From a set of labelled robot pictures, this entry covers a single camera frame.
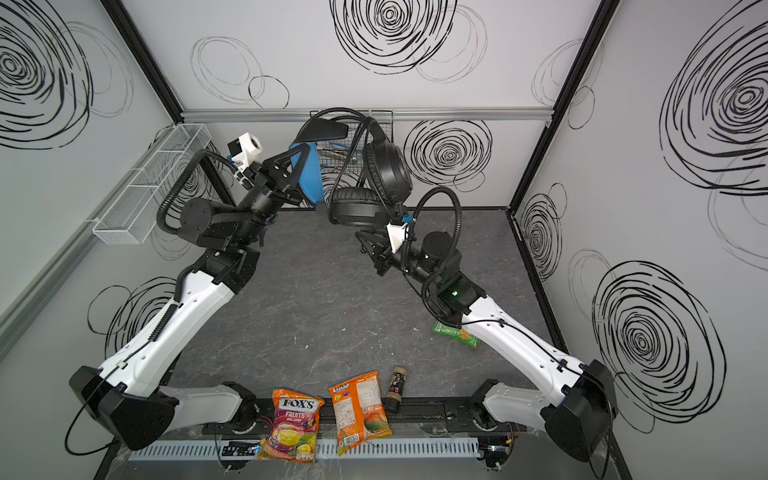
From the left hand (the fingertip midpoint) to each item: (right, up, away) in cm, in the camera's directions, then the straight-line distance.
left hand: (306, 153), depth 46 cm
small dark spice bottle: (+15, -53, +29) cm, 62 cm away
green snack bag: (+33, -41, +39) cm, 65 cm away
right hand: (+6, -12, +16) cm, 21 cm away
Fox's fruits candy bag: (-9, -58, +22) cm, 62 cm away
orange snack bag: (+6, -56, +26) cm, 62 cm away
